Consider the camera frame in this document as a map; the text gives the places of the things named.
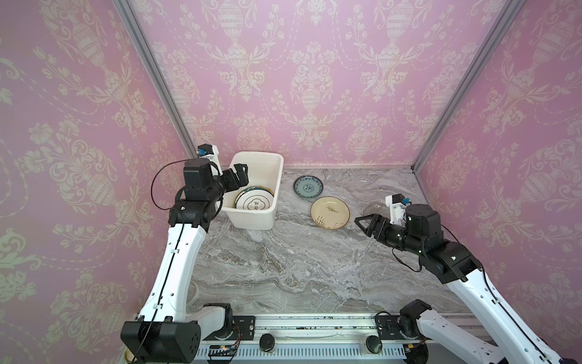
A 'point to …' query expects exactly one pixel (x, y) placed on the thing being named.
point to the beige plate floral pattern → (331, 213)
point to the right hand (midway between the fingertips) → (362, 223)
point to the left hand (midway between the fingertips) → (237, 170)
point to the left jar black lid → (267, 342)
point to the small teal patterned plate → (308, 186)
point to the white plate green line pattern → (254, 198)
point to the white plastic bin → (264, 169)
